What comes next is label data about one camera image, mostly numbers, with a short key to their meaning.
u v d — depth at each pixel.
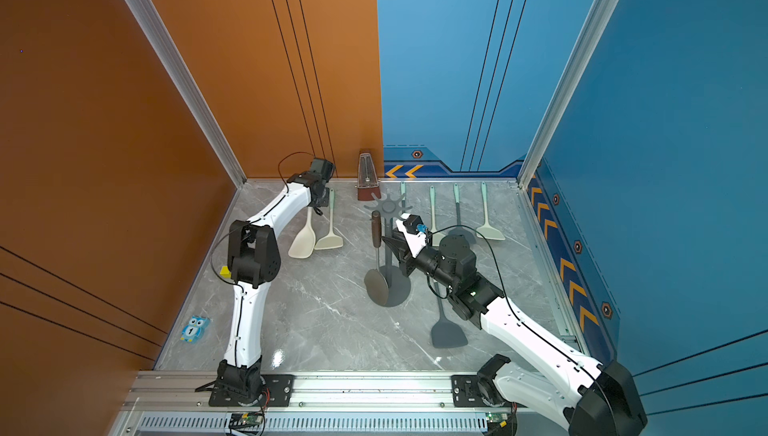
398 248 0.63
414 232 0.58
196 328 0.83
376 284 0.77
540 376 0.55
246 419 0.72
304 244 1.00
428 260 0.61
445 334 0.81
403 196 1.15
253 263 0.61
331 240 1.01
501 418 0.72
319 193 0.80
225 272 0.93
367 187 1.10
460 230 1.05
